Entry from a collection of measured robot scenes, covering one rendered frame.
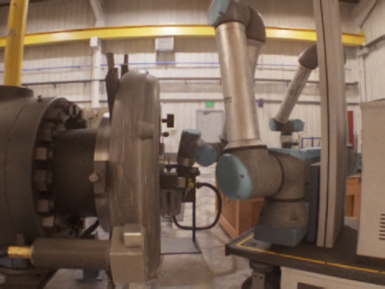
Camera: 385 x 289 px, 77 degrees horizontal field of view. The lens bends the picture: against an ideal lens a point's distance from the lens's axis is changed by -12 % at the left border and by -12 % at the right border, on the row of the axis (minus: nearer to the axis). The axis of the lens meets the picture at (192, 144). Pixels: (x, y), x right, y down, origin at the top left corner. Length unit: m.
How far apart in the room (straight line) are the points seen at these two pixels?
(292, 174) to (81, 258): 0.69
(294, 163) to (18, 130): 0.90
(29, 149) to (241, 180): 0.63
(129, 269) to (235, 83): 0.64
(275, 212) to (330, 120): 0.39
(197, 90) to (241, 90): 11.02
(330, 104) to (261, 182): 0.41
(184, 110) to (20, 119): 11.04
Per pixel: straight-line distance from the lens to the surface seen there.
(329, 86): 1.09
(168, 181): 1.14
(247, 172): 0.83
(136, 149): 0.69
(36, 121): 0.91
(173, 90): 11.97
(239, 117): 0.89
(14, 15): 5.00
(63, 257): 0.71
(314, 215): 1.11
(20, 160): 0.88
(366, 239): 1.00
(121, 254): 0.65
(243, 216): 1.81
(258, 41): 1.14
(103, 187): 0.66
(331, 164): 1.07
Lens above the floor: 0.71
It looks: level
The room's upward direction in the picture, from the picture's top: straight up
